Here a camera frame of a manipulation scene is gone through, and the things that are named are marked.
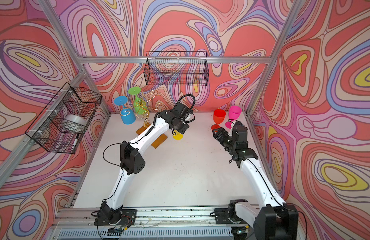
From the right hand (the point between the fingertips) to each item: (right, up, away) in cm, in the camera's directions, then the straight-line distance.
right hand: (217, 136), depth 81 cm
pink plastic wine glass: (+16, +15, +18) cm, 28 cm away
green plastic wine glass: (-42, +16, +1) cm, 45 cm away
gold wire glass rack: (-40, +21, +38) cm, 59 cm away
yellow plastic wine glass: (-22, -2, +23) cm, 32 cm away
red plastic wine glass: (+5, +12, +17) cm, 22 cm away
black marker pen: (-72, -2, -8) cm, 73 cm away
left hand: (-18, +6, +11) cm, 22 cm away
